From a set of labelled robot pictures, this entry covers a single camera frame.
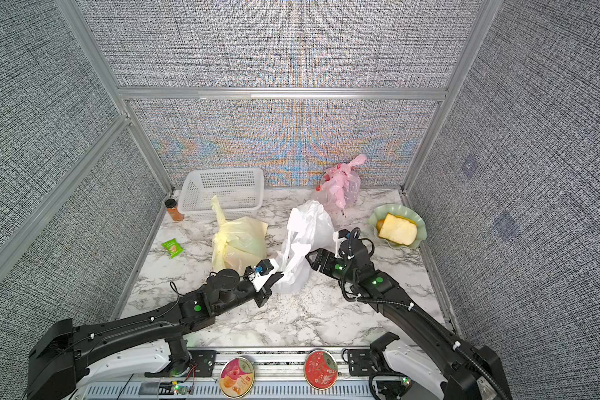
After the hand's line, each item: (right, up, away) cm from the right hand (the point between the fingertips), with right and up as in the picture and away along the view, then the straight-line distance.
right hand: (311, 252), depth 77 cm
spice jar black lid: (-56, +14, +24) cm, 62 cm away
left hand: (-8, -5, -6) cm, 11 cm away
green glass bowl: (+39, +13, +29) cm, 50 cm away
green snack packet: (-53, -1, +20) cm, 57 cm away
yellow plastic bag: (-25, +2, +10) cm, 27 cm away
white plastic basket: (-32, +22, +40) cm, 55 cm away
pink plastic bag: (+12, +23, +25) cm, 36 cm away
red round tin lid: (+2, -31, -8) cm, 32 cm away
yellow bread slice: (+34, +6, +18) cm, 39 cm away
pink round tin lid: (-21, -33, -9) cm, 40 cm away
